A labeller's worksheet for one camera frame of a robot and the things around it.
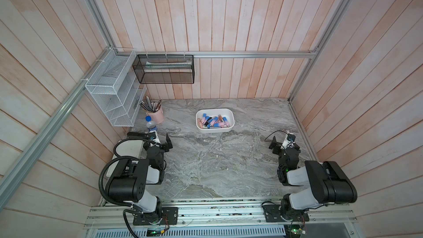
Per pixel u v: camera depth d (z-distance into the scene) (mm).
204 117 1070
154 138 763
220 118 1083
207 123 1046
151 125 962
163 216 728
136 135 967
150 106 1034
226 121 1073
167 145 835
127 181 455
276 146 817
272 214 731
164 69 1040
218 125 1038
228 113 1073
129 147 942
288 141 762
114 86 687
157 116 1034
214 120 1048
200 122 1040
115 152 686
